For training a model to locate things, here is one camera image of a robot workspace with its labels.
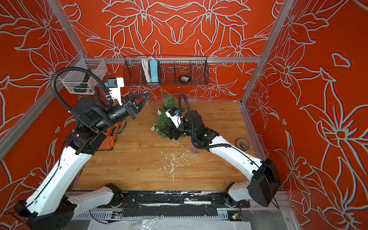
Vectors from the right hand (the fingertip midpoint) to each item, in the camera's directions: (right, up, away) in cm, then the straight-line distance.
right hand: (161, 126), depth 70 cm
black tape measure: (+12, +30, +26) cm, 41 cm away
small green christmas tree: (0, +2, +5) cm, 5 cm away
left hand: (-2, +13, -19) cm, 23 cm away
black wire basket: (-2, +39, +36) cm, 53 cm away
